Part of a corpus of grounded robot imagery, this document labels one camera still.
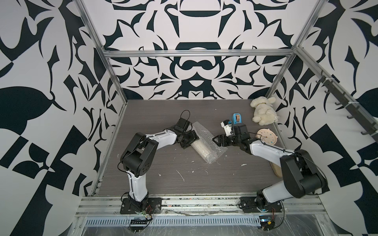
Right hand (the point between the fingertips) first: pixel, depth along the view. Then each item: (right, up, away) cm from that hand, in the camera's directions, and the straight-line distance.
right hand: (216, 136), depth 91 cm
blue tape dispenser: (+17, +11, +14) cm, 24 cm away
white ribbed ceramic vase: (-8, -8, -4) cm, 12 cm away
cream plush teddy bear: (+33, +14, +9) cm, 37 cm away
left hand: (-13, -2, +4) cm, 14 cm away
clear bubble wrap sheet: (-6, -2, +8) cm, 10 cm away
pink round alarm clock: (+34, -1, +6) cm, 35 cm away
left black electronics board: (-41, -39, -18) cm, 60 cm away
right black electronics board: (+20, -38, -20) cm, 48 cm away
